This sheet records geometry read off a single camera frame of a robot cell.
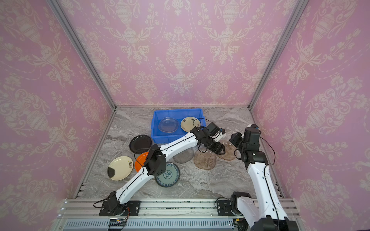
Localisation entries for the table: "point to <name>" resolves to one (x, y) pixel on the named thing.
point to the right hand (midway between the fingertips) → (233, 134)
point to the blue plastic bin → (159, 137)
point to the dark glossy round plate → (140, 144)
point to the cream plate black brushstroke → (120, 168)
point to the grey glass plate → (184, 156)
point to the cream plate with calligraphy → (187, 123)
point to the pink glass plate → (229, 154)
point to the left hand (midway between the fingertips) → (221, 151)
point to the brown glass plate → (205, 160)
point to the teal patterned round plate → (170, 177)
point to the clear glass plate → (168, 124)
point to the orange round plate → (140, 160)
